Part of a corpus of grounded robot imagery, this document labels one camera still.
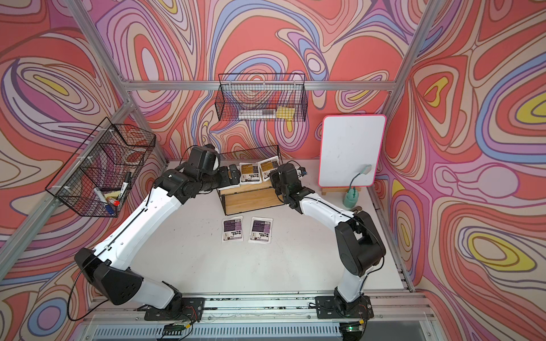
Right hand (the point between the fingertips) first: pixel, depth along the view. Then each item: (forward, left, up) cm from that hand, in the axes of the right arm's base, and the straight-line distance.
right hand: (268, 176), depth 89 cm
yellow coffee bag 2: (+2, +8, 0) cm, 8 cm away
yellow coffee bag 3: (+5, 0, +1) cm, 5 cm away
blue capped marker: (-19, +53, +9) cm, 57 cm away
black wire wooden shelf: (0, +11, -16) cm, 20 cm away
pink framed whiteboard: (+11, -37, +3) cm, 39 cm away
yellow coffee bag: (-17, +11, +15) cm, 25 cm away
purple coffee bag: (-15, +17, -18) cm, 29 cm away
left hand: (-8, +12, +11) cm, 18 cm away
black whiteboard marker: (-12, +46, +16) cm, 50 cm away
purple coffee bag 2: (-16, +4, -18) cm, 25 cm away
